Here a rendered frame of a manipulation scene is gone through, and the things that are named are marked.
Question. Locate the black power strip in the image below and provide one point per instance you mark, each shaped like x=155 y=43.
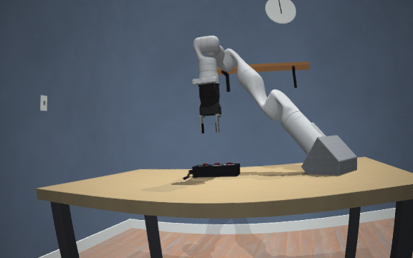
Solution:
x=229 y=169

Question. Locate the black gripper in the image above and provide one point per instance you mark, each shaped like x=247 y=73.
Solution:
x=208 y=82

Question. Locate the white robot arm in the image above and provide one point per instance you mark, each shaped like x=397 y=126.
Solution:
x=293 y=121

